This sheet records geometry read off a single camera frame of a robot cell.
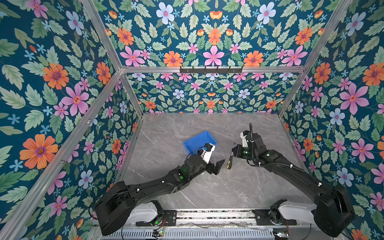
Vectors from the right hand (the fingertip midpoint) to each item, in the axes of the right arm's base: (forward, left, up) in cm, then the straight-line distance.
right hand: (231, 148), depth 82 cm
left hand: (-7, +7, +5) cm, 11 cm away
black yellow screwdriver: (-6, +1, -4) cm, 7 cm away
